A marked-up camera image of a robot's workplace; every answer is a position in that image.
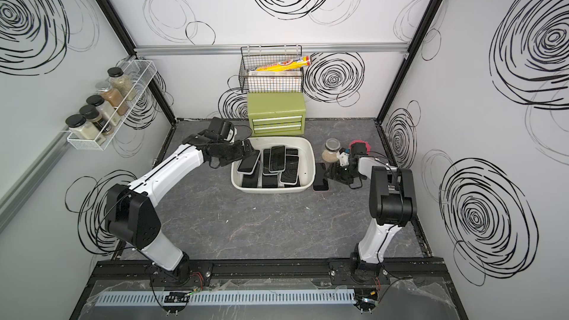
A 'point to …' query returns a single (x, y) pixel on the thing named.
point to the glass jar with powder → (331, 147)
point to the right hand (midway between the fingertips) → (333, 176)
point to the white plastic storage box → (280, 164)
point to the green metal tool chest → (276, 113)
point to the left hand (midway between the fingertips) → (246, 153)
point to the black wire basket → (289, 81)
